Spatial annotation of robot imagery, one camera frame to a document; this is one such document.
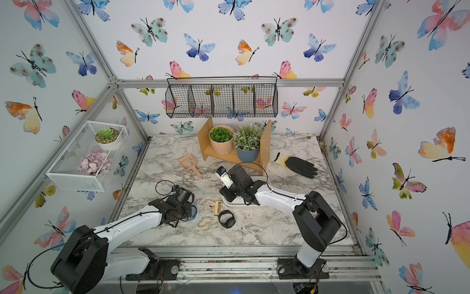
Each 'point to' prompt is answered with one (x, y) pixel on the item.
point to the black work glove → (297, 165)
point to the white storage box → (240, 203)
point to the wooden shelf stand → (207, 148)
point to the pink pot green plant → (222, 139)
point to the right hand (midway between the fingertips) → (224, 186)
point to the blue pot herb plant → (247, 140)
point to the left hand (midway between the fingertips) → (189, 209)
